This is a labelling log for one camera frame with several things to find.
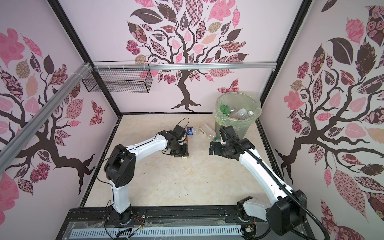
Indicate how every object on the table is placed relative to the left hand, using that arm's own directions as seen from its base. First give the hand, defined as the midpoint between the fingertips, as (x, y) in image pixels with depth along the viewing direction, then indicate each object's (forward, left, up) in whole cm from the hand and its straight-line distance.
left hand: (186, 156), depth 89 cm
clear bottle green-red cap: (+21, -14, -2) cm, 25 cm away
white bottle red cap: (+26, -36, +11) cm, 46 cm away
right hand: (-1, -18, +11) cm, 21 cm away
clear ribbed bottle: (+21, -40, +16) cm, 48 cm away
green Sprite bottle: (+27, -26, +13) cm, 40 cm away
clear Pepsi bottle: (+21, -4, -1) cm, 21 cm away
